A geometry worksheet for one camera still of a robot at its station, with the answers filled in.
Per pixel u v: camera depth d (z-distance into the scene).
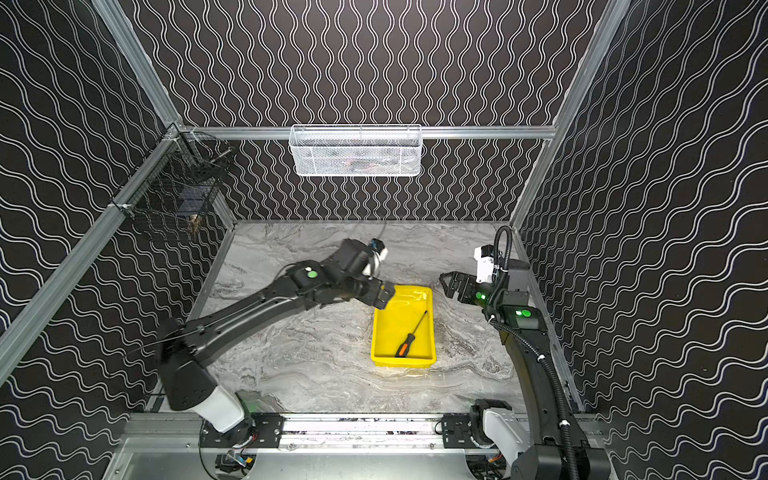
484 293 0.65
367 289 0.67
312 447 0.73
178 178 0.97
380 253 0.69
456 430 0.74
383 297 0.68
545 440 0.39
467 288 0.67
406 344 0.87
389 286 0.69
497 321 0.55
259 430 0.73
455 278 0.68
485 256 0.68
